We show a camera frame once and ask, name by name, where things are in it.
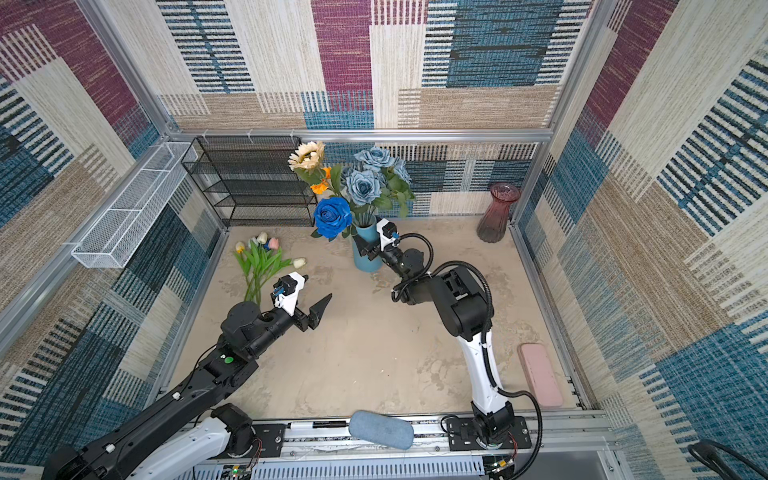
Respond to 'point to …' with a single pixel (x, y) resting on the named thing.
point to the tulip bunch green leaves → (257, 264)
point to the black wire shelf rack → (252, 181)
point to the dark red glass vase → (492, 225)
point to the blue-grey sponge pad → (381, 429)
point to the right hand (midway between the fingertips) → (362, 223)
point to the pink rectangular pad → (541, 374)
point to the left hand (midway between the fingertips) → (316, 281)
